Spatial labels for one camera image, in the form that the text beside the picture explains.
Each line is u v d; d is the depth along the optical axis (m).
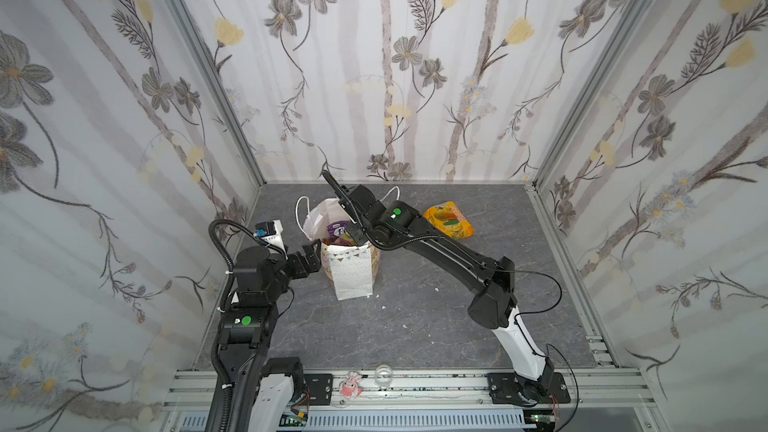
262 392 0.59
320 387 0.75
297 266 0.63
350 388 0.72
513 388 0.73
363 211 0.60
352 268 0.78
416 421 0.70
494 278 0.52
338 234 0.90
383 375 0.77
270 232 0.60
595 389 0.75
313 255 0.64
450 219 1.04
